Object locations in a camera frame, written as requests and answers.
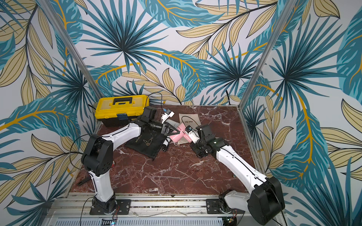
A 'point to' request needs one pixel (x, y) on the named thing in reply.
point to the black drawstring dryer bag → (150, 144)
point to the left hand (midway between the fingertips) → (177, 132)
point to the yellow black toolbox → (118, 111)
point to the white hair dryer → (165, 143)
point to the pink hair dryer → (175, 138)
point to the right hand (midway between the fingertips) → (194, 141)
